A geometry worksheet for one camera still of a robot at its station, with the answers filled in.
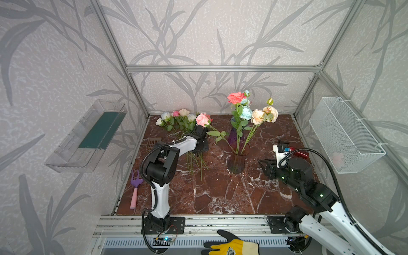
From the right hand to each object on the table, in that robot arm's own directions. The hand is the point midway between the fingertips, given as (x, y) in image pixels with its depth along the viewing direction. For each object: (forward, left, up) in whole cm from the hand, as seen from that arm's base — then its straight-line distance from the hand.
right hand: (261, 156), depth 72 cm
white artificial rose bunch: (+37, +44, -18) cm, 61 cm away
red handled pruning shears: (+12, -32, -20) cm, 39 cm away
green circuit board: (-30, +46, -25) cm, 61 cm away
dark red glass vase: (+5, +10, -14) cm, 18 cm away
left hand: (+21, +28, -20) cm, 40 cm away
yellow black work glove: (-32, +14, -19) cm, 40 cm away
